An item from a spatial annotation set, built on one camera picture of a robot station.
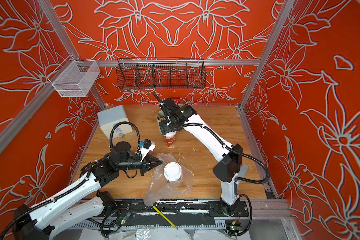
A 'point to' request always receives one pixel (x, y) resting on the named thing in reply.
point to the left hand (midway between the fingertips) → (161, 161)
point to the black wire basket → (159, 73)
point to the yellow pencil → (164, 216)
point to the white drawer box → (108, 117)
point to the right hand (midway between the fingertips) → (168, 124)
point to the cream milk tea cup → (172, 171)
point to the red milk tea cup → (170, 139)
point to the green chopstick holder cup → (161, 115)
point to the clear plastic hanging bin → (74, 78)
